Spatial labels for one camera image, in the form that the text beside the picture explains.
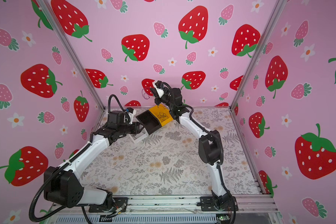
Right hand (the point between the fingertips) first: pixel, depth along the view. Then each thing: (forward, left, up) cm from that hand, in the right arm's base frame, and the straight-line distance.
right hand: (151, 87), depth 80 cm
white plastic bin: (-14, +12, -34) cm, 39 cm away
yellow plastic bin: (+12, -2, -35) cm, 37 cm away
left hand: (-16, +4, -16) cm, 23 cm away
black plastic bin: (+4, +8, -38) cm, 39 cm away
